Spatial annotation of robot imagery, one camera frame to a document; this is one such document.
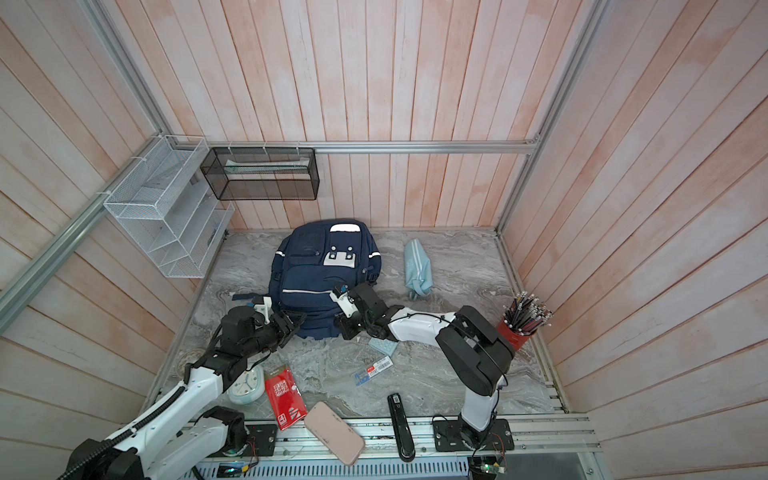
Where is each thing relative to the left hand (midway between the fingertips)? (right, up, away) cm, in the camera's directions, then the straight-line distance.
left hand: (304, 324), depth 82 cm
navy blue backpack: (-2, +18, +21) cm, 28 cm away
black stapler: (+27, -25, -9) cm, 37 cm away
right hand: (+8, -1, +7) cm, 11 cm away
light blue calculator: (+23, -8, +6) cm, 25 cm away
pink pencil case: (+10, -26, -8) cm, 29 cm away
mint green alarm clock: (-14, -17, -2) cm, 22 cm away
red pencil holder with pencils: (+61, +1, 0) cm, 61 cm away
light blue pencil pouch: (+35, +15, +22) cm, 44 cm away
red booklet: (-5, -21, -1) cm, 21 cm away
